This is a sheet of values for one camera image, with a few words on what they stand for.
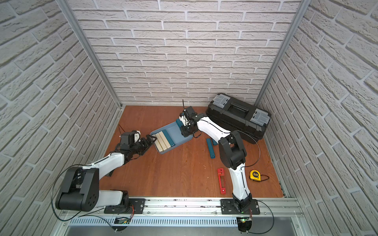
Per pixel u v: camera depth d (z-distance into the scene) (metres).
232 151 0.54
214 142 0.60
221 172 0.84
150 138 0.82
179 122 0.92
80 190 0.43
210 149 0.93
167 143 0.94
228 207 0.73
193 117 0.71
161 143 0.95
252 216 0.71
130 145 0.71
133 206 0.73
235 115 0.92
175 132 1.03
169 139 0.96
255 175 0.83
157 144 0.93
